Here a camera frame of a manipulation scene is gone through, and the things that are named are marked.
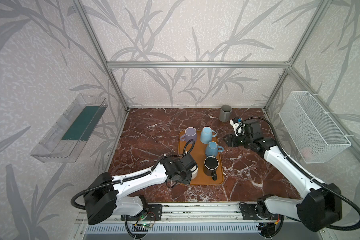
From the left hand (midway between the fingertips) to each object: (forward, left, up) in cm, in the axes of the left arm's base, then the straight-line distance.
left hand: (190, 175), depth 79 cm
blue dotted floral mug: (+15, -13, +2) cm, 20 cm away
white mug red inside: (-3, -2, +15) cm, 16 cm away
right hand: (+20, -21, +11) cm, 31 cm away
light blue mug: (+26, -11, 0) cm, 28 cm away
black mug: (+5, -11, +2) cm, 12 cm away
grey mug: (+43, -25, +2) cm, 50 cm away
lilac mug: (+27, 0, 0) cm, 27 cm away
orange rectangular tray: (+17, -5, -8) cm, 19 cm away
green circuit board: (-23, +22, -8) cm, 33 cm away
